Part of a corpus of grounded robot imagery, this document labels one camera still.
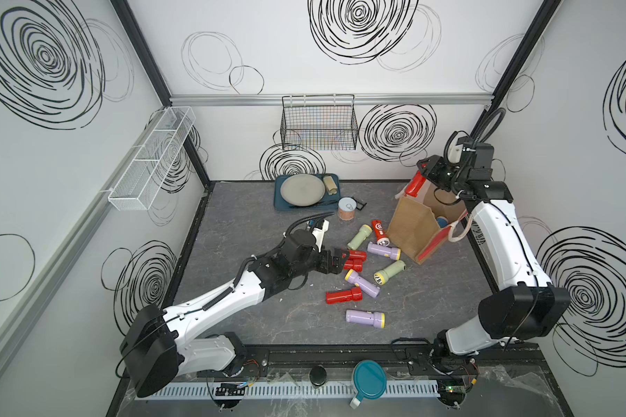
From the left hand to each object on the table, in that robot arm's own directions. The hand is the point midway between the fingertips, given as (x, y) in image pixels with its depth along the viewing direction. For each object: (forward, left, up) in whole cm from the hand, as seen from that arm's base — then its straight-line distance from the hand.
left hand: (338, 251), depth 75 cm
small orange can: (+29, -5, -14) cm, 33 cm away
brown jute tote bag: (+15, -29, -5) cm, 32 cm away
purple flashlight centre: (-3, -11, -18) cm, 21 cm away
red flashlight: (+4, -8, -16) cm, 18 cm away
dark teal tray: (+37, +1, -21) cm, 43 cm away
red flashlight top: (+9, -9, -18) cm, 22 cm away
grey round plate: (+44, +13, -20) cm, 50 cm away
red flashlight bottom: (-6, -7, -16) cm, 19 cm away
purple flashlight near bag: (+10, -20, -16) cm, 27 cm away
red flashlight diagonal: (+17, -23, +12) cm, 31 cm away
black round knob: (-29, +5, -11) cm, 32 cm away
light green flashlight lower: (0, -16, -16) cm, 23 cm away
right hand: (+21, -25, +16) cm, 37 cm away
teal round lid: (-30, -8, -11) cm, 33 cm away
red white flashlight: (+18, -18, -16) cm, 30 cm away
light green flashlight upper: (+16, -10, -17) cm, 25 cm away
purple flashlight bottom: (-14, -12, -16) cm, 25 cm away
